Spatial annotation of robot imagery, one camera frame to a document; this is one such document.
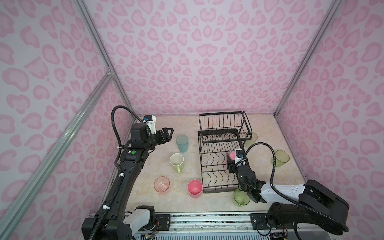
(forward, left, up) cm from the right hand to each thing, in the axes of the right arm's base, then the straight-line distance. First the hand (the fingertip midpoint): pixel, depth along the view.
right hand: (232, 153), depth 84 cm
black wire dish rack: (+21, +4, -9) cm, 23 cm away
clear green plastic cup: (+1, -30, -6) cm, 31 cm away
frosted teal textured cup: (+10, +30, -2) cm, 31 cm away
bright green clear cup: (-20, -4, -12) cm, 24 cm away
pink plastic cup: (-3, +1, +3) cm, 4 cm away
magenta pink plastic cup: (-16, +21, -10) cm, 28 cm away
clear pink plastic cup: (-15, +39, -10) cm, 43 cm away
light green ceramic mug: (-1, +33, -8) cm, 34 cm away
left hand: (+4, +34, +16) cm, 38 cm away
